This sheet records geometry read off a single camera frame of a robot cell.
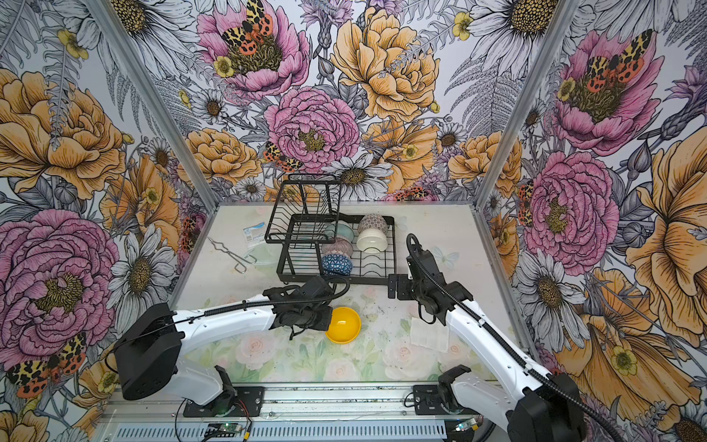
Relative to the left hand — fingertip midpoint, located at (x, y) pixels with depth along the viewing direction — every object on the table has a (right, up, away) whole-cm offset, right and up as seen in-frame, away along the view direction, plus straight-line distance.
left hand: (324, 327), depth 83 cm
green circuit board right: (+38, -21, -12) cm, 45 cm away
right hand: (+24, +11, -1) cm, 26 cm away
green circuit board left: (-23, -21, -12) cm, 34 cm away
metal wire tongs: (-33, +15, +19) cm, 41 cm away
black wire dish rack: (0, +25, -4) cm, 25 cm away
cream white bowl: (+15, +25, +21) cm, 36 cm away
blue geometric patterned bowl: (+3, +16, +16) cm, 23 cm away
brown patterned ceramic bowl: (+16, +32, +25) cm, 44 cm away
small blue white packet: (-32, +27, +29) cm, 51 cm away
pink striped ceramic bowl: (+4, +23, +20) cm, 31 cm away
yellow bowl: (+6, 0, 0) cm, 6 cm away
